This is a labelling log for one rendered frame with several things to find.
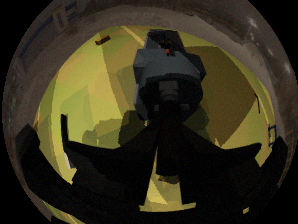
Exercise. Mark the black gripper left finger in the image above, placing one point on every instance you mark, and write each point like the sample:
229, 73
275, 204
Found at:
130, 164

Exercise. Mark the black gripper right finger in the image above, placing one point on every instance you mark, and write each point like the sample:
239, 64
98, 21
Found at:
203, 163

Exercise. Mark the small orange block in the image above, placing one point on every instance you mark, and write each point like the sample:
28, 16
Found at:
102, 39

